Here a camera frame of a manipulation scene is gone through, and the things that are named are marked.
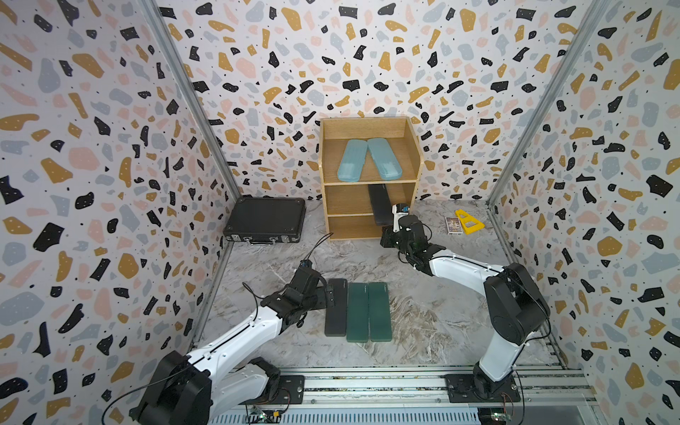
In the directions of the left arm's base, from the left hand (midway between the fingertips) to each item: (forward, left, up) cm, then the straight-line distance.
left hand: (325, 292), depth 85 cm
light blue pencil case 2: (+37, -20, +25) cm, 49 cm away
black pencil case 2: (+25, -19, +15) cm, 35 cm away
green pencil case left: (-4, -11, -7) cm, 13 cm away
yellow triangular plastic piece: (+33, -63, -7) cm, 72 cm away
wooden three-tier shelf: (+33, -7, +8) cm, 35 cm away
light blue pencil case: (+34, -9, +26) cm, 44 cm away
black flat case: (+33, +26, -2) cm, 42 cm away
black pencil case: (-6, -3, -6) cm, 9 cm away
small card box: (+33, -52, -7) cm, 62 cm away
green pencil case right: (-7, -18, -7) cm, 21 cm away
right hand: (+21, -20, +9) cm, 30 cm away
